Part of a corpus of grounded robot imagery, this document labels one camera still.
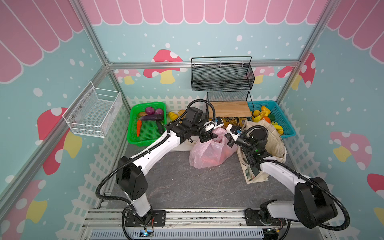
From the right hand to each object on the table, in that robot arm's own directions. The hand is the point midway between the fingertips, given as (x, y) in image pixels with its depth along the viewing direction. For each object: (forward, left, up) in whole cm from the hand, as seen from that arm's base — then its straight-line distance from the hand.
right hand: (220, 127), depth 76 cm
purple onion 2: (+33, +41, -21) cm, 57 cm away
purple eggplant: (+29, +46, -23) cm, 59 cm away
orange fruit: (+24, -38, -20) cm, 49 cm away
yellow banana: (+16, -45, -21) cm, 52 cm away
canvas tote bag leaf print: (-7, -30, -10) cm, 33 cm away
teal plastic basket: (+25, -49, -21) cm, 59 cm away
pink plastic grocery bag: (-6, +3, -15) cm, 16 cm away
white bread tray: (+6, +19, -26) cm, 33 cm away
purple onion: (+33, +48, -20) cm, 61 cm away
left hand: (-1, +3, -3) cm, 5 cm away
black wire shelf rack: (+31, -17, -12) cm, 38 cm away
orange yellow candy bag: (+23, -14, -20) cm, 34 cm away
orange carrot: (+23, +55, -25) cm, 65 cm away
